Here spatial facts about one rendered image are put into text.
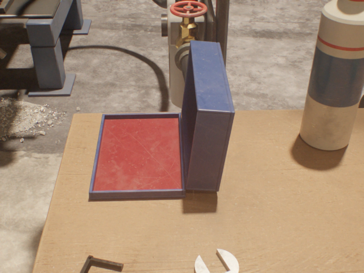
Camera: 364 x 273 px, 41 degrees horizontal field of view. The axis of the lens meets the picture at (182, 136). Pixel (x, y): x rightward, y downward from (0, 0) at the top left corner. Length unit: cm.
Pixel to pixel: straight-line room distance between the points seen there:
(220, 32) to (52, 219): 51
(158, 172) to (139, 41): 144
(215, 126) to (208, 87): 5
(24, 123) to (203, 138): 110
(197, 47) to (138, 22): 157
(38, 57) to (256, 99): 73
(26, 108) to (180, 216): 115
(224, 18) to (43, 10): 86
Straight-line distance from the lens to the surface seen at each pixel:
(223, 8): 90
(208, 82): 53
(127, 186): 57
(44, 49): 163
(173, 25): 102
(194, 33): 96
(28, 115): 159
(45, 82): 169
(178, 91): 110
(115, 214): 54
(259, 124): 68
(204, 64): 57
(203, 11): 94
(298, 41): 204
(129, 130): 66
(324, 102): 61
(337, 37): 57
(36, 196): 129
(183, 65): 87
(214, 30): 91
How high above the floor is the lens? 86
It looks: 37 degrees down
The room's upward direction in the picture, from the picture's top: straight up
